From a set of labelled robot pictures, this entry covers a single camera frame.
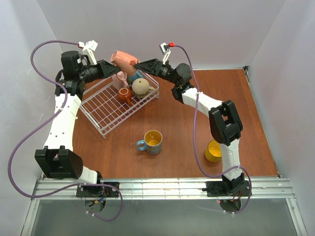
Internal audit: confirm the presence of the light pink faceted mug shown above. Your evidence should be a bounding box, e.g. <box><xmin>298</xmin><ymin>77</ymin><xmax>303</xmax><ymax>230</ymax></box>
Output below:
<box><xmin>112</xmin><ymin>71</ymin><xmax>129</xmax><ymax>90</ymax></box>

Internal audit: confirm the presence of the salmon pink dotted mug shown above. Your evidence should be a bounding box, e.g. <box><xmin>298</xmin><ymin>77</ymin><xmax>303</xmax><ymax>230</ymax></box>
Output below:
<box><xmin>110</xmin><ymin>51</ymin><xmax>140</xmax><ymax>76</ymax></box>

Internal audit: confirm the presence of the small orange cup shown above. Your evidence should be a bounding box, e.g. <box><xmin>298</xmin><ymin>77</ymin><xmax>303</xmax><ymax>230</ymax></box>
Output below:
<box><xmin>117</xmin><ymin>88</ymin><xmax>133</xmax><ymax>107</ymax></box>

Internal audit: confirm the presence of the blue mug with yellow inside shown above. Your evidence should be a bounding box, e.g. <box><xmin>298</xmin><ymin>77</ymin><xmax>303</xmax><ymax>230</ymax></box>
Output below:
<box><xmin>136</xmin><ymin>130</ymin><xmax>163</xmax><ymax>155</ymax></box>

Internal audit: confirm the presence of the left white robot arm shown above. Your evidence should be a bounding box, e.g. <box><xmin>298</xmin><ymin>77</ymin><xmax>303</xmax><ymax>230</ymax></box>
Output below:
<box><xmin>34</xmin><ymin>49</ymin><xmax>120</xmax><ymax>184</ymax></box>

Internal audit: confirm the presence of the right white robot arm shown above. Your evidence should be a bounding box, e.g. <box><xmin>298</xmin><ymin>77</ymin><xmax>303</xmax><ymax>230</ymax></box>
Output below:
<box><xmin>133</xmin><ymin>59</ymin><xmax>245</xmax><ymax>194</ymax></box>

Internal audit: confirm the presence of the teal dotted mug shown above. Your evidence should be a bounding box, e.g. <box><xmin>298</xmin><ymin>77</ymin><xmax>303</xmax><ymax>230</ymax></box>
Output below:
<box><xmin>127</xmin><ymin>70</ymin><xmax>143</xmax><ymax>86</ymax></box>

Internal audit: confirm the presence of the beige round mug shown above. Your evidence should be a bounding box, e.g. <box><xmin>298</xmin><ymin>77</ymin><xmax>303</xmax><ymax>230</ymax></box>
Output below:
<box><xmin>132</xmin><ymin>78</ymin><xmax>155</xmax><ymax>98</ymax></box>

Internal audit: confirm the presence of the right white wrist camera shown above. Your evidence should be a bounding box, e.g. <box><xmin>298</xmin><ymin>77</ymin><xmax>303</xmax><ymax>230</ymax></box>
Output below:
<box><xmin>159</xmin><ymin>42</ymin><xmax>171</xmax><ymax>65</ymax></box>

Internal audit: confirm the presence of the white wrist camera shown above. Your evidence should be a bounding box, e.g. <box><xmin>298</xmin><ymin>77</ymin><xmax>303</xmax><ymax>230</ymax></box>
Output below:
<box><xmin>82</xmin><ymin>40</ymin><xmax>98</xmax><ymax>65</ymax></box>
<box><xmin>159</xmin><ymin>42</ymin><xmax>171</xmax><ymax>65</ymax></box>

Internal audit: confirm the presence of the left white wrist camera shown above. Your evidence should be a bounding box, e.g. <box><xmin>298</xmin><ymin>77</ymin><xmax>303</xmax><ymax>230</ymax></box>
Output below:
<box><xmin>82</xmin><ymin>40</ymin><xmax>98</xmax><ymax>65</ymax></box>

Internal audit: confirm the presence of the white wire dish rack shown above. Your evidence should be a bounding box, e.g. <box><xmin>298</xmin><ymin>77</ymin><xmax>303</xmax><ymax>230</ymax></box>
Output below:
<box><xmin>80</xmin><ymin>73</ymin><xmax>159</xmax><ymax>138</ymax></box>

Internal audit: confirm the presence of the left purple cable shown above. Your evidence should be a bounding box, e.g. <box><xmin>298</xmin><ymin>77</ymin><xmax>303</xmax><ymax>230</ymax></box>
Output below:
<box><xmin>7</xmin><ymin>40</ymin><xmax>123</xmax><ymax>222</ymax></box>

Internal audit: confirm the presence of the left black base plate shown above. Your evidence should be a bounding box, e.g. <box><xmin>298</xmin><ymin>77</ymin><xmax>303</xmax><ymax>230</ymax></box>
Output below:
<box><xmin>76</xmin><ymin>181</ymin><xmax>120</xmax><ymax>198</ymax></box>

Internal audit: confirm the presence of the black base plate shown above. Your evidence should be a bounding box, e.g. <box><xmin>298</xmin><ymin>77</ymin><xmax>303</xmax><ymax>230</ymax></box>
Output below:
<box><xmin>76</xmin><ymin>181</ymin><xmax>120</xmax><ymax>198</ymax></box>
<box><xmin>202</xmin><ymin>180</ymin><xmax>250</xmax><ymax>197</ymax></box>

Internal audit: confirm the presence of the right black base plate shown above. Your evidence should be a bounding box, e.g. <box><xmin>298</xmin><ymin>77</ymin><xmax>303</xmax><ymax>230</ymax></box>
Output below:
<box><xmin>202</xmin><ymin>180</ymin><xmax>250</xmax><ymax>197</ymax></box>

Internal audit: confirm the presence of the aluminium frame rail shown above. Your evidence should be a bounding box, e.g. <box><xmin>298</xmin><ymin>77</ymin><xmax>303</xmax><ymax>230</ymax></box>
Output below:
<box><xmin>21</xmin><ymin>67</ymin><xmax>308</xmax><ymax>236</ymax></box>

